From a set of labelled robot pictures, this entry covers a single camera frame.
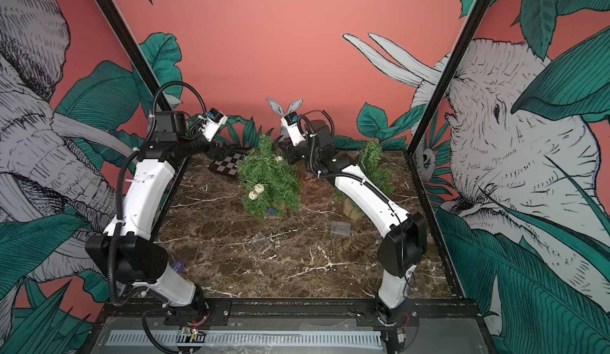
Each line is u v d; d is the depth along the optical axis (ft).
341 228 3.05
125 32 2.62
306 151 2.13
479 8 2.40
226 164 3.64
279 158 2.55
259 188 2.50
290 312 2.48
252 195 2.56
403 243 1.57
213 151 2.26
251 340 2.30
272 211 2.75
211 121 2.14
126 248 1.38
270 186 2.64
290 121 2.10
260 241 2.91
